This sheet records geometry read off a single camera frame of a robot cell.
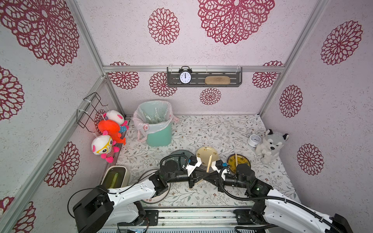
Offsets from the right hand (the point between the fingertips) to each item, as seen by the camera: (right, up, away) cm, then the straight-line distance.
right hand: (204, 176), depth 69 cm
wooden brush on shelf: (+11, +53, +20) cm, 58 cm away
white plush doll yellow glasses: (-54, +14, +10) cm, 57 cm away
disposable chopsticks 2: (+2, +8, -6) cm, 10 cm away
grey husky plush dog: (+40, +12, +15) cm, 44 cm away
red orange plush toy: (-54, +23, +21) cm, 62 cm away
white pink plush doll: (-53, +30, +25) cm, 66 cm away
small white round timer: (+39, +15, +32) cm, 52 cm away
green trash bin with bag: (-31, +29, +31) cm, 52 cm away
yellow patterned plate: (+28, +3, +27) cm, 39 cm away
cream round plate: (+5, +6, +30) cm, 31 cm away
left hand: (+2, +1, 0) cm, 2 cm away
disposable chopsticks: (+24, +1, +23) cm, 33 cm away
